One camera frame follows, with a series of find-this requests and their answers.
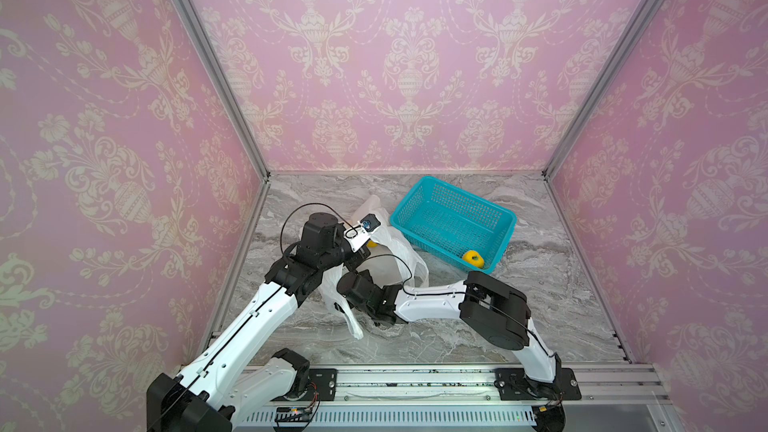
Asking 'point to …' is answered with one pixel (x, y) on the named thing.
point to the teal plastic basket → (450, 222)
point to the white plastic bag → (373, 238)
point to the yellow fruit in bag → (371, 244)
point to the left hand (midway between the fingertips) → (370, 235)
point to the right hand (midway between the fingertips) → (339, 284)
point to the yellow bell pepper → (473, 257)
